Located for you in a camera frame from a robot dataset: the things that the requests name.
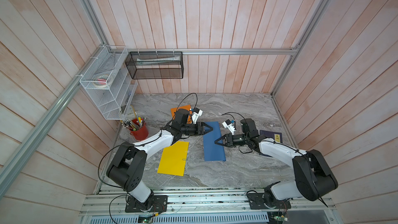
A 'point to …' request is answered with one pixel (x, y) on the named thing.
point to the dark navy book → (276, 136)
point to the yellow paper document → (173, 158)
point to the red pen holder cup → (140, 131)
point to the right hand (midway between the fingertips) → (216, 142)
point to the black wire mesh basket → (155, 65)
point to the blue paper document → (212, 151)
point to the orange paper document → (187, 107)
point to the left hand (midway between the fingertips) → (210, 131)
